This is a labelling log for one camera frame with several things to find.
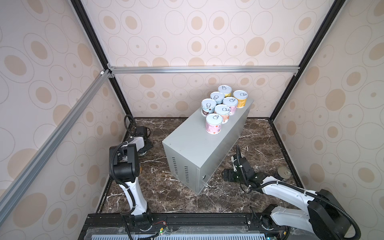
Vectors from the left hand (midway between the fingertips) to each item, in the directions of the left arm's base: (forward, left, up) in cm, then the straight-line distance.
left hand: (146, 144), depth 101 cm
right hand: (-20, -52, +1) cm, 56 cm away
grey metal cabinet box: (-27, -33, +31) cm, 53 cm away
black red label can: (-23, -81, +7) cm, 85 cm away
